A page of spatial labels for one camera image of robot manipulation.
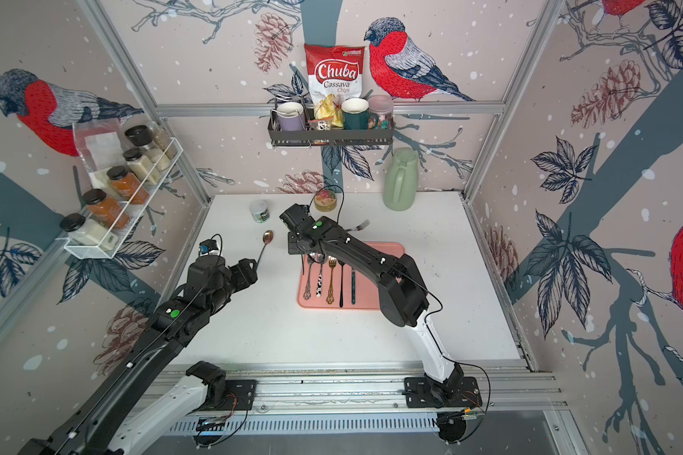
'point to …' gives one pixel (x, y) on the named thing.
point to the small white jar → (259, 211)
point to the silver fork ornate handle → (307, 295)
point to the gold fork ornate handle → (330, 299)
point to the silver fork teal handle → (353, 286)
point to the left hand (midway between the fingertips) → (252, 259)
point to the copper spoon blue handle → (267, 237)
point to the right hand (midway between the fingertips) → (297, 243)
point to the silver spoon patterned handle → (320, 283)
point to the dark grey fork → (360, 226)
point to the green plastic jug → (400, 185)
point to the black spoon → (341, 283)
